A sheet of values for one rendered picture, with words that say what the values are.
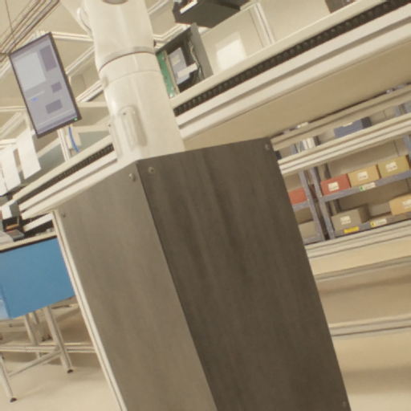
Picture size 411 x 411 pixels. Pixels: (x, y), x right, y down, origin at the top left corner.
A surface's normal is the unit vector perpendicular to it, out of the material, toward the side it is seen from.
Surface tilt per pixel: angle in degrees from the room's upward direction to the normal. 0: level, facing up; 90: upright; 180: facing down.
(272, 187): 90
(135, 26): 90
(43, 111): 101
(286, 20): 90
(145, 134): 90
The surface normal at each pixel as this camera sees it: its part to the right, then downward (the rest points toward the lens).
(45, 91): -0.16, 0.22
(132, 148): -0.71, 0.21
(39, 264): 0.74, -0.26
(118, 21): 0.30, -0.08
